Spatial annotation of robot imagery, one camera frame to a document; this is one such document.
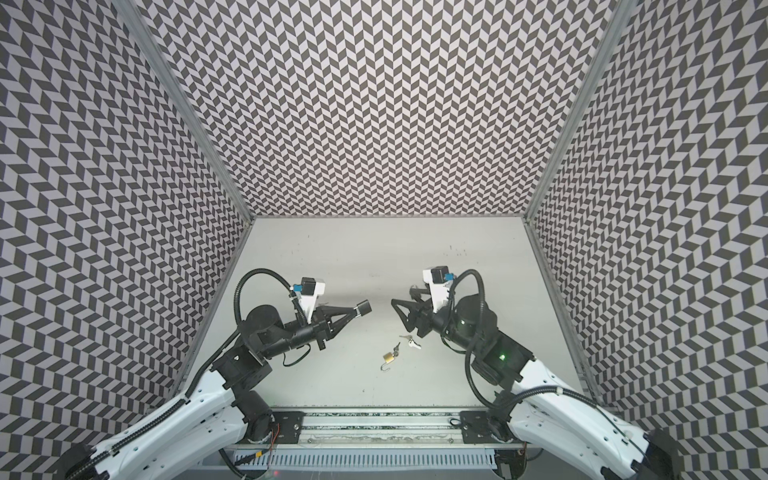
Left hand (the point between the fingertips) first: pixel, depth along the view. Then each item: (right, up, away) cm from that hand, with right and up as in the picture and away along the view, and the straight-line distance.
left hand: (356, 316), depth 67 cm
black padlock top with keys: (+2, +2, 0) cm, 3 cm away
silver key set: (+14, -12, +19) cm, 27 cm away
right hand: (+10, +2, +1) cm, 10 cm away
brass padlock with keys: (+7, -16, +17) cm, 24 cm away
